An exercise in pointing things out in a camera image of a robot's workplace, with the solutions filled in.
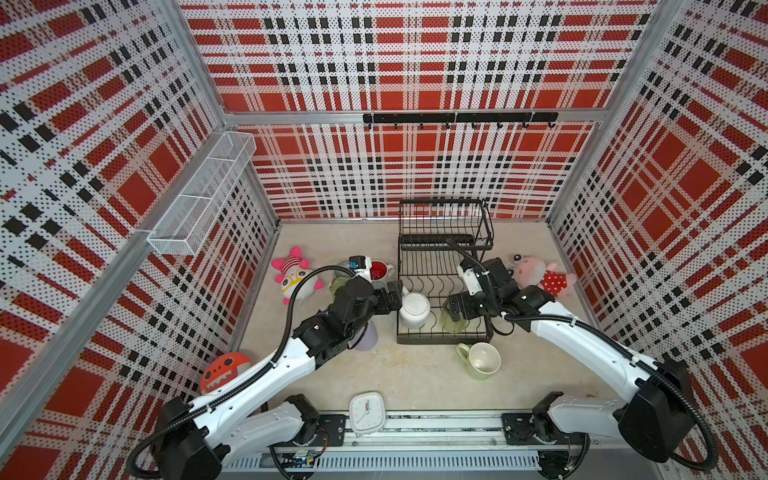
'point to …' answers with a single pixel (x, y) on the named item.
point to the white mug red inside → (379, 270)
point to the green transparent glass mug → (454, 327)
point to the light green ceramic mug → (482, 359)
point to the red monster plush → (221, 369)
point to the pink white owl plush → (294, 269)
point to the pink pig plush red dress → (531, 271)
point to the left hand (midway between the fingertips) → (391, 284)
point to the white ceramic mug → (415, 308)
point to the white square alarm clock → (367, 413)
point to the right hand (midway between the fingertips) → (464, 301)
